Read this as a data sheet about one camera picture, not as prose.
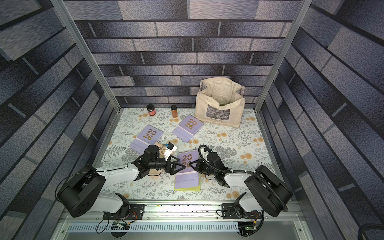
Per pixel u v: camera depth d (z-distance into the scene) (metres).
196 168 0.79
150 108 1.11
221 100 1.14
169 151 0.76
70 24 0.74
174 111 1.10
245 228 0.70
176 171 0.74
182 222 0.72
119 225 0.71
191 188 0.81
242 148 0.98
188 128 1.07
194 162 0.83
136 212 0.74
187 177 0.83
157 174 0.76
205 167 0.76
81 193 0.43
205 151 0.81
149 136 1.03
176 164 0.73
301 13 0.71
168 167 0.74
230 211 0.73
